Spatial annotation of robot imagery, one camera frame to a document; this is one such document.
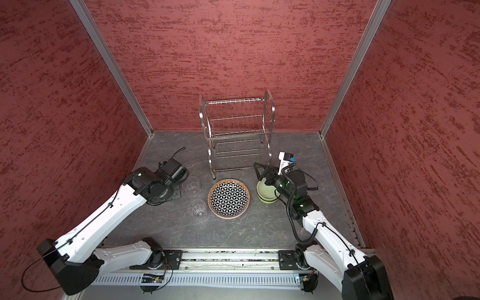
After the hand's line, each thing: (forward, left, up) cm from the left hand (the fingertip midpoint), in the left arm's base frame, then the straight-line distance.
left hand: (171, 197), depth 72 cm
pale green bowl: (+8, -40, -12) cm, 43 cm away
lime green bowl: (+4, -40, -12) cm, 42 cm away
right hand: (+11, -35, +4) cm, 37 cm away
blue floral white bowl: (+4, -40, -11) cm, 41 cm away
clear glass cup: (+2, -7, -17) cm, 18 cm away
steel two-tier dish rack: (+28, -27, +9) cm, 40 cm away
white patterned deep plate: (+7, -22, -17) cm, 28 cm away
